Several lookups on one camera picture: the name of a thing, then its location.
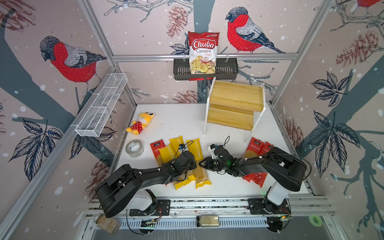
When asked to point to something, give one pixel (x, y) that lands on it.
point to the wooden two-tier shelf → (236, 105)
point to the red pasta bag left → (155, 146)
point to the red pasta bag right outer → (258, 179)
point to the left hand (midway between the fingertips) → (196, 161)
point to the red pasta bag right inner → (253, 150)
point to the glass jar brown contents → (108, 224)
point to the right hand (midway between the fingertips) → (198, 168)
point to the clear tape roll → (134, 148)
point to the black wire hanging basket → (226, 69)
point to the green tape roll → (315, 220)
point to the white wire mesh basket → (96, 117)
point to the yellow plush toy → (143, 119)
